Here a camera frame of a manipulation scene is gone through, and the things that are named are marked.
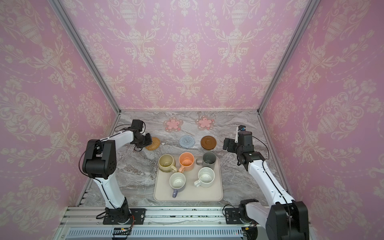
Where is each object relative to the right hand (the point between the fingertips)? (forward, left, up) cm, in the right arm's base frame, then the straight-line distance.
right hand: (232, 141), depth 85 cm
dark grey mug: (-6, +14, -9) cm, 18 cm away
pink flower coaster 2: (+27, +14, -14) cm, 33 cm away
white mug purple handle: (-16, +33, -14) cm, 39 cm away
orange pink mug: (-4, +27, -13) cm, 31 cm away
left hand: (+10, +51, -12) cm, 54 cm away
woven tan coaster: (+9, +49, -14) cm, 52 cm away
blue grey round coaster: (+11, +27, -15) cm, 32 cm away
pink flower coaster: (+26, +38, -14) cm, 48 cm away
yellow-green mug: (-5, +40, -13) cm, 42 cm away
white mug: (-15, +16, -13) cm, 25 cm away
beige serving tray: (-22, +41, -13) cm, 48 cm away
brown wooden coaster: (+10, +13, -15) cm, 22 cm away
